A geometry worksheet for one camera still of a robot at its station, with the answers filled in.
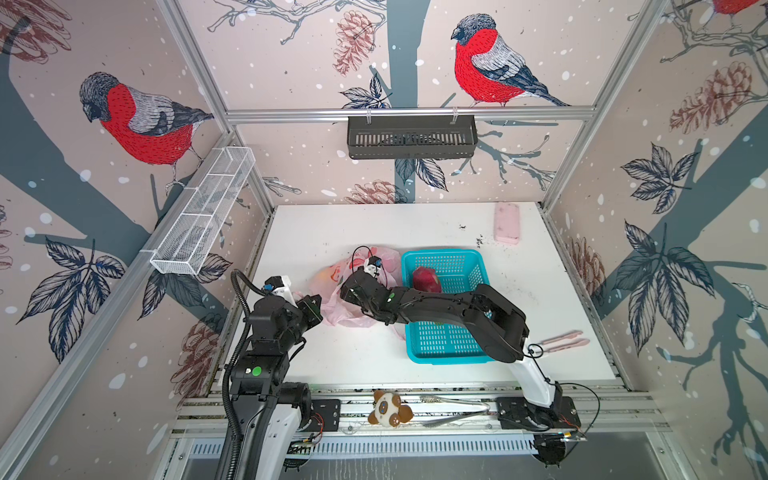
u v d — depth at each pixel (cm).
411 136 103
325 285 91
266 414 47
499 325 52
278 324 57
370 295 69
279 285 65
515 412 73
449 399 77
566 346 83
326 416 73
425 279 90
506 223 115
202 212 79
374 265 83
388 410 73
